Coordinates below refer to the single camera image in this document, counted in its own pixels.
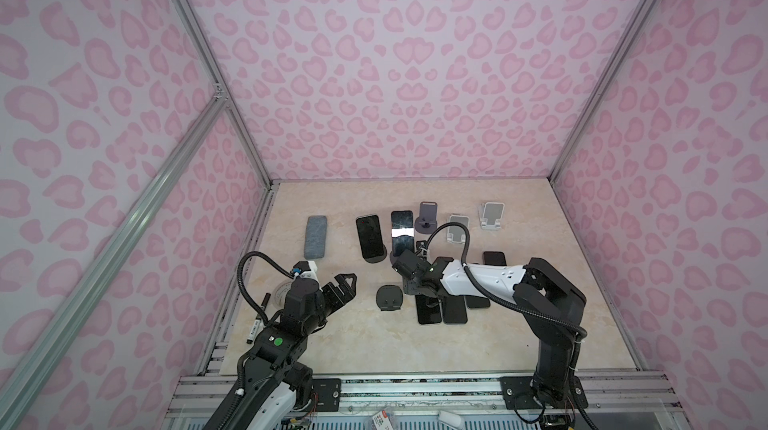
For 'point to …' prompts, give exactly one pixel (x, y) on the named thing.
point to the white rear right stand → (492, 215)
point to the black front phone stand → (389, 297)
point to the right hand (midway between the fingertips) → (419, 280)
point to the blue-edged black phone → (454, 310)
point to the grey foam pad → (315, 236)
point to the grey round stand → (428, 220)
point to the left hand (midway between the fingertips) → (348, 279)
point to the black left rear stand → (374, 253)
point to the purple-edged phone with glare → (402, 231)
